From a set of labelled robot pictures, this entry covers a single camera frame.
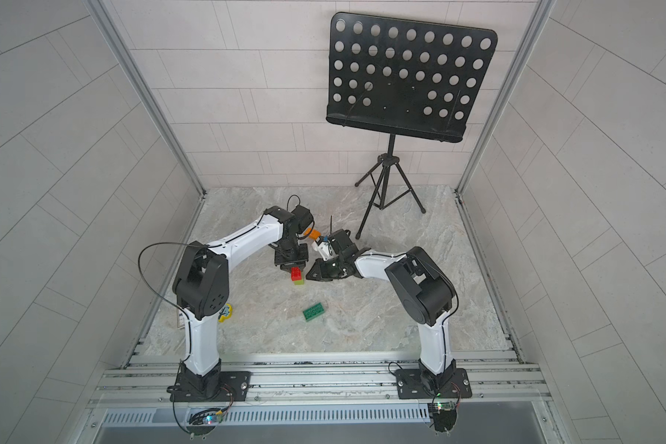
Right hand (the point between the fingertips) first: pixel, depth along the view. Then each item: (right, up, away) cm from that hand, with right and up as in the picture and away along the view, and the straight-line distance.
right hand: (310, 276), depth 89 cm
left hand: (-1, +3, +1) cm, 3 cm away
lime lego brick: (-4, -2, 0) cm, 4 cm away
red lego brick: (-4, +2, -5) cm, 7 cm away
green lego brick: (+2, -10, -5) cm, 11 cm away
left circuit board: (-22, -30, -24) cm, 44 cm away
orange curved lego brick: (+2, +14, -6) cm, 16 cm away
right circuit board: (+36, -29, -21) cm, 51 cm away
